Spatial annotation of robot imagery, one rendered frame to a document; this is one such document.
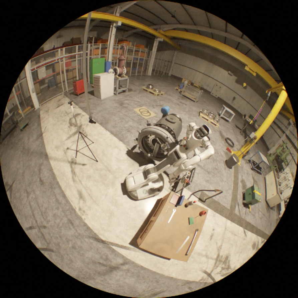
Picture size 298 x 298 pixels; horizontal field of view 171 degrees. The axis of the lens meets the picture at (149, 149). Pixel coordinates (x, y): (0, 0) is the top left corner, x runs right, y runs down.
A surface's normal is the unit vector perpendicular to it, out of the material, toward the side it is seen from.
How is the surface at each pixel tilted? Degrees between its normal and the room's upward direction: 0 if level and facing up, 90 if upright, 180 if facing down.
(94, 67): 90
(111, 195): 0
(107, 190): 0
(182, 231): 0
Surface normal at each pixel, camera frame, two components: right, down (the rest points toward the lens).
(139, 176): -0.33, -0.47
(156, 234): 0.18, -0.62
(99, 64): 0.79, 0.55
